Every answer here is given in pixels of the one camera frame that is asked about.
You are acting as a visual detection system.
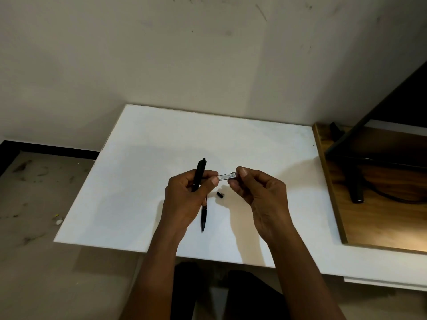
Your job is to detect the black skirting board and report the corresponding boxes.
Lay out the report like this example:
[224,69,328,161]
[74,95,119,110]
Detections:
[0,140,101,177]

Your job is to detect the person's right hand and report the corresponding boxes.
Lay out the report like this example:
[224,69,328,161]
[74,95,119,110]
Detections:
[227,166,295,244]

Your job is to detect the person's left forearm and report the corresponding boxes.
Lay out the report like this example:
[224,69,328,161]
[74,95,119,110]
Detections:
[118,226,182,320]

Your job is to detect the black television foot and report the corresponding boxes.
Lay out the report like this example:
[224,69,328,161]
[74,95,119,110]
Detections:
[329,121,365,204]

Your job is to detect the person's black trousers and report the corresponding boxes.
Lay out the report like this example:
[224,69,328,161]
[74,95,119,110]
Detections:
[170,261,291,320]

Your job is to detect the black cable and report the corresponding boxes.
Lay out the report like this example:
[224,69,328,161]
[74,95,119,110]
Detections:
[363,180,427,205]

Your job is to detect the person's left hand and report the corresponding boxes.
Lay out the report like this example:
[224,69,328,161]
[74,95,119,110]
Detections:
[156,169,220,238]

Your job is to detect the black television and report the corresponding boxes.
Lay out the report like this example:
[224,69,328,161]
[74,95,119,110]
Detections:
[325,61,427,171]

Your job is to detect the brown wooden board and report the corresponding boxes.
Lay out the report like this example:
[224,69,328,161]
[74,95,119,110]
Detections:
[312,122,427,254]

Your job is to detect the person's right forearm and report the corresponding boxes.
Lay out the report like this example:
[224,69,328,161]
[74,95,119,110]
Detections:
[268,226,346,320]

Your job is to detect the black mechanical pencil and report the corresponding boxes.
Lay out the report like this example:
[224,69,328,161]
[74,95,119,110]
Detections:
[200,195,209,233]
[191,158,208,193]

